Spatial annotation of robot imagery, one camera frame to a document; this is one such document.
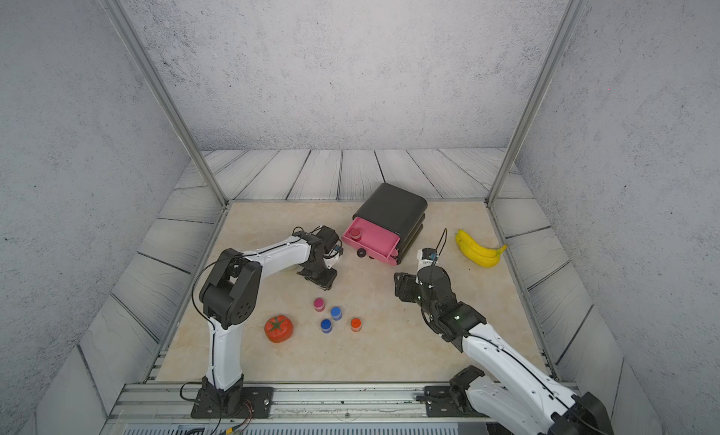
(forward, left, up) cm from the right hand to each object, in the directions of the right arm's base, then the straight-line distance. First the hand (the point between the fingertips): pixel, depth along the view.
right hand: (404, 275), depth 80 cm
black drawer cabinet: (+24, +1, +1) cm, 24 cm away
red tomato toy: (-11, +36, -10) cm, 39 cm away
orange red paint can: (-9, +14, -13) cm, 21 cm away
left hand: (+5, +24, -15) cm, 29 cm away
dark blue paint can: (-9, +23, -13) cm, 28 cm away
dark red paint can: (+16, +15, -1) cm, 21 cm away
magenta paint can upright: (-3, +26, -13) cm, 29 cm away
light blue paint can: (-6, +20, -13) cm, 25 cm away
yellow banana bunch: (+16, -27, -12) cm, 34 cm away
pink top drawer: (+14, +9, -2) cm, 17 cm away
